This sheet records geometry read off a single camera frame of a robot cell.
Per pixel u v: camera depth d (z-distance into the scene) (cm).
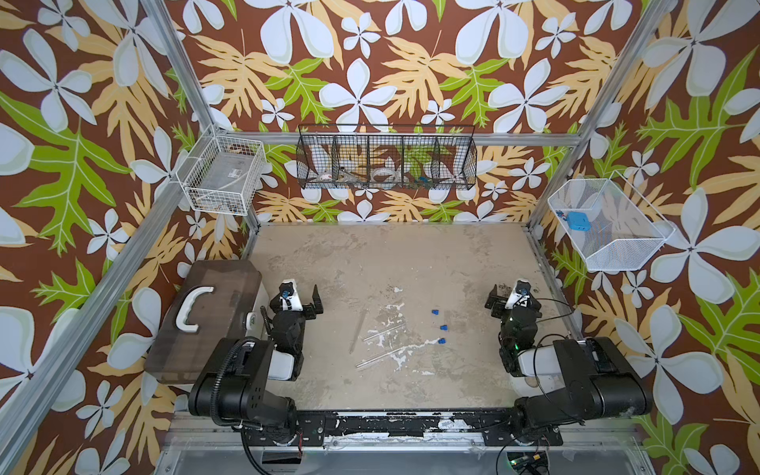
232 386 42
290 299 75
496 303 82
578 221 86
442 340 90
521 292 75
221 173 86
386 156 97
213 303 76
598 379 46
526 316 70
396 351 88
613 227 82
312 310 81
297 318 69
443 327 92
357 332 91
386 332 91
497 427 73
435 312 96
